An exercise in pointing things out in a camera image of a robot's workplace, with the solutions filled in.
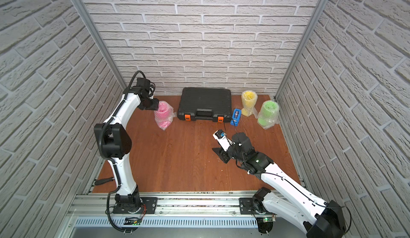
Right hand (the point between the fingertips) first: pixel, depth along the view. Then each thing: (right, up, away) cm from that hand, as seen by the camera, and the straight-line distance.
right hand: (219, 145), depth 77 cm
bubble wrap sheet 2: (+31, +14, +16) cm, 37 cm away
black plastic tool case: (-8, +22, +31) cm, 38 cm away
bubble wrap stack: (-29, +14, +24) cm, 40 cm away
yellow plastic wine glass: (+20, +25, +23) cm, 40 cm away
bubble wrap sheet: (+26, +15, +29) cm, 42 cm away
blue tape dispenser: (+13, +13, +27) cm, 32 cm away
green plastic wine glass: (+31, +14, +16) cm, 37 cm away
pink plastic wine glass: (-32, +17, +15) cm, 39 cm away
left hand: (-38, +22, +18) cm, 47 cm away
